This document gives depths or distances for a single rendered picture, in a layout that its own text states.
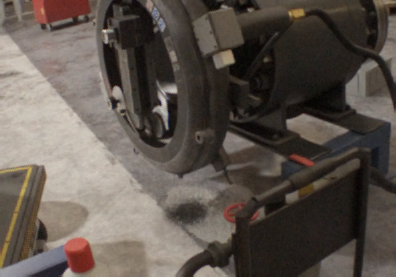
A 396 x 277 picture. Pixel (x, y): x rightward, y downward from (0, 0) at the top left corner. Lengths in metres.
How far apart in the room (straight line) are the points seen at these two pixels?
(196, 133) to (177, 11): 0.36
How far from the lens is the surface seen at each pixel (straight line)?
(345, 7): 1.92
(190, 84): 1.39
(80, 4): 7.08
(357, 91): 3.08
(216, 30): 1.28
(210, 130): 1.44
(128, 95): 1.74
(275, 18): 1.42
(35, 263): 0.81
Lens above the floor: 1.03
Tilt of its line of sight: 23 degrees down
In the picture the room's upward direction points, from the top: 6 degrees counter-clockwise
